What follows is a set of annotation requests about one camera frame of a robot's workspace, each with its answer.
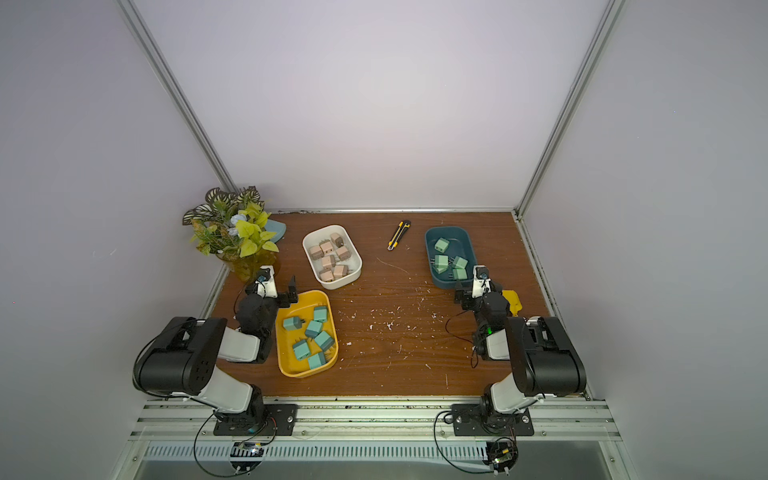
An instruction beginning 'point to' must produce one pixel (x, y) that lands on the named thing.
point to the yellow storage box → (306, 339)
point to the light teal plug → (293, 323)
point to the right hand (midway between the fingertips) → (479, 274)
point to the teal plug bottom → (324, 341)
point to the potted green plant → (234, 225)
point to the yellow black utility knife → (398, 234)
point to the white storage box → (345, 272)
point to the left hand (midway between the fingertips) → (281, 274)
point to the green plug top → (459, 272)
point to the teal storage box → (450, 255)
